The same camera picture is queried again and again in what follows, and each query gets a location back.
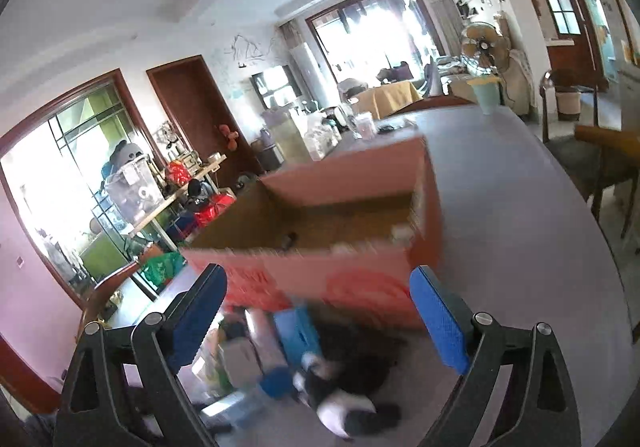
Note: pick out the blue box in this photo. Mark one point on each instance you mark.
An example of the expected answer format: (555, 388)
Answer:
(292, 334)

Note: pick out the brown cardboard box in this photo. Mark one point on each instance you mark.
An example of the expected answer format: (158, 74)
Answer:
(345, 232)

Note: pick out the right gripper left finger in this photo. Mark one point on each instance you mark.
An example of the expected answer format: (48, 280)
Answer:
(95, 408)

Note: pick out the red plastic stool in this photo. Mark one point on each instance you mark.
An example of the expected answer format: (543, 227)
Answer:
(205, 211)

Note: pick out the wooden chair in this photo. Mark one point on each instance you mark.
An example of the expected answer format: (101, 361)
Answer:
(618, 162)

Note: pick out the clear plastic jar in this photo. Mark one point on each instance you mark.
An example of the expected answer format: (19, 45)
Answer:
(321, 136)

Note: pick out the panda plush toy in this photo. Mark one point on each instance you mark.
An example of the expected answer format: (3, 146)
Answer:
(339, 382)

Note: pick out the light green trash bin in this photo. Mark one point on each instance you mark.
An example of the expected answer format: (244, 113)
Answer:
(486, 89)

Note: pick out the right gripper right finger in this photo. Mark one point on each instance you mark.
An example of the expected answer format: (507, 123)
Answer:
(539, 407)

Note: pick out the standing fan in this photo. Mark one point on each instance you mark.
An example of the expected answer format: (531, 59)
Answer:
(484, 50)

